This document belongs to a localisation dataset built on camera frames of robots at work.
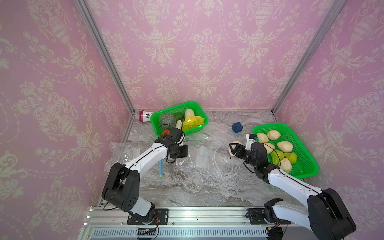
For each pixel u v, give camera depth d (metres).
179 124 1.07
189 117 1.05
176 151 0.73
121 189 0.43
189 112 1.09
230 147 0.83
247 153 0.74
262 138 0.97
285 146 0.93
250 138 0.78
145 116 1.09
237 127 1.05
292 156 0.88
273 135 1.00
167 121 1.00
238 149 0.76
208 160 0.93
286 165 0.85
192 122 1.01
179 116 1.12
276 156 0.89
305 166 0.87
